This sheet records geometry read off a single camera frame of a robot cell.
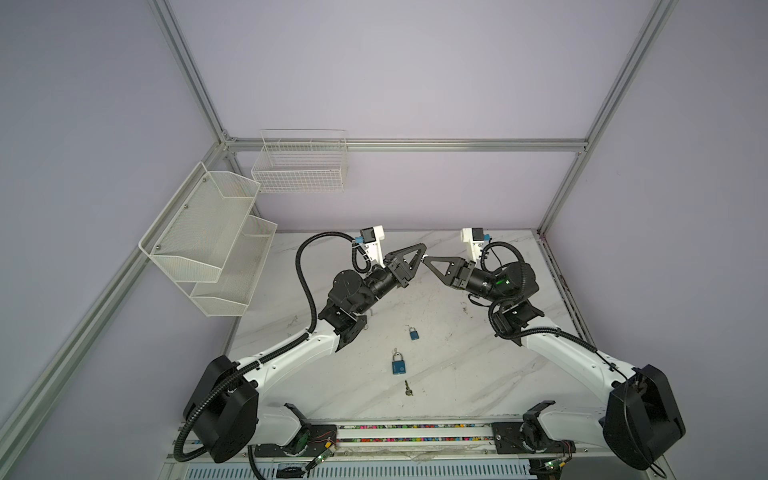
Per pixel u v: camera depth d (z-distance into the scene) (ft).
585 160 3.19
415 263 2.09
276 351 1.55
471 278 1.99
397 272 1.92
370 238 1.98
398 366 2.78
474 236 2.09
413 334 3.03
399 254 2.04
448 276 2.12
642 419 1.32
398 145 3.08
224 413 1.32
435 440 2.45
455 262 2.08
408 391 2.68
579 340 1.64
